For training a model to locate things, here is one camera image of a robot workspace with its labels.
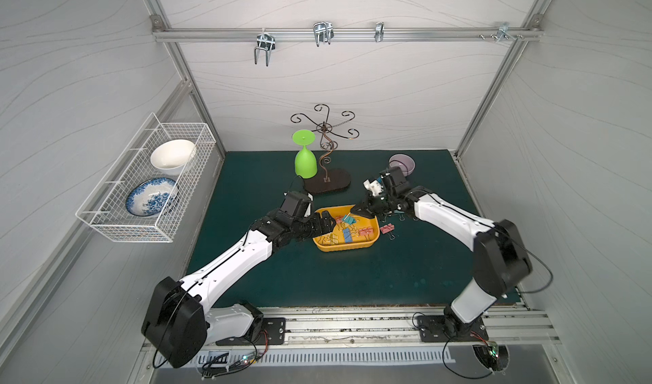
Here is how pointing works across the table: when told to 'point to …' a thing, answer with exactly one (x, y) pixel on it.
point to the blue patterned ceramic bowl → (150, 196)
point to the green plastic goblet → (306, 162)
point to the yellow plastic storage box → (351, 230)
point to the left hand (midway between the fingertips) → (328, 226)
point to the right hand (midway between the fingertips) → (351, 208)
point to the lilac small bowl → (403, 160)
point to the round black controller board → (492, 356)
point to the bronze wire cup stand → (328, 179)
